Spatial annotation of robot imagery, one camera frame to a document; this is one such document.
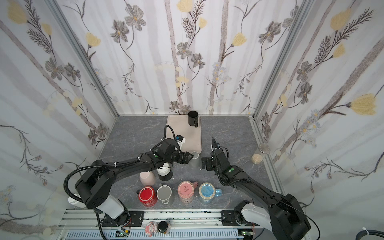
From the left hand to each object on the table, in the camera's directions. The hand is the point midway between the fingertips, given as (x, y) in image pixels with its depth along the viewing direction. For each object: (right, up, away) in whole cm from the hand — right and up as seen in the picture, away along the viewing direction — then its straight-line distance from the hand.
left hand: (187, 151), depth 86 cm
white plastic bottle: (-54, -23, -14) cm, 60 cm away
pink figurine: (-16, -34, -17) cm, 41 cm away
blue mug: (+11, -19, -13) cm, 25 cm away
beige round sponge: (+44, -5, +7) cm, 45 cm away
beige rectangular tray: (-8, +18, +29) cm, 35 cm away
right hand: (+11, -2, -1) cm, 11 cm away
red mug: (-20, -21, -11) cm, 31 cm away
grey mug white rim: (-11, -18, -14) cm, 25 cm away
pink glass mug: (0, -18, -13) cm, 22 cm away
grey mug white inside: (+5, -2, +2) cm, 6 cm away
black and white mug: (-12, -12, -4) cm, 18 cm away
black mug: (+3, +22, +25) cm, 33 cm away
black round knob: (-9, -29, -22) cm, 38 cm away
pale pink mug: (-21, -14, -6) cm, 26 cm away
